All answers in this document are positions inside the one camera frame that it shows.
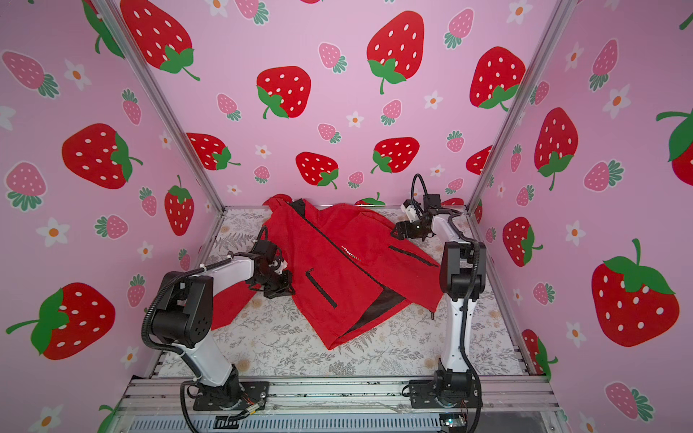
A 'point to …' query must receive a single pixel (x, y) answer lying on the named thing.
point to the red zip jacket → (348, 273)
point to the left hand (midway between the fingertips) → (297, 290)
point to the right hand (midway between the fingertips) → (395, 232)
